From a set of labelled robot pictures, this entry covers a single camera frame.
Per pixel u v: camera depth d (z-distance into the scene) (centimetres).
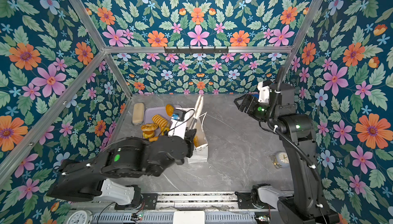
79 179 36
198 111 52
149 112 109
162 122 99
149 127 95
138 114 105
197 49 92
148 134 91
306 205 36
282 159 83
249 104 51
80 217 67
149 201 74
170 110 104
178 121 41
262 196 62
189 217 66
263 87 53
